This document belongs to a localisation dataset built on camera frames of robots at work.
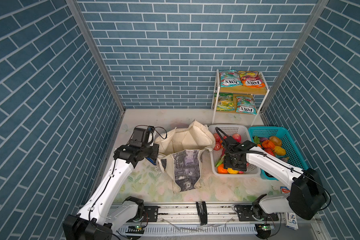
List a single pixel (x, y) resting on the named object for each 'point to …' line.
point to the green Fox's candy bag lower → (246, 105)
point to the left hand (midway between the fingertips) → (156, 147)
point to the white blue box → (291, 221)
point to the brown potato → (277, 141)
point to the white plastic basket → (244, 131)
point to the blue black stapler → (151, 160)
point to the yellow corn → (280, 151)
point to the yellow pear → (231, 171)
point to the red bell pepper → (270, 151)
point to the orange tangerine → (220, 169)
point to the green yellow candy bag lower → (225, 102)
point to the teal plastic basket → (296, 159)
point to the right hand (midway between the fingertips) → (228, 165)
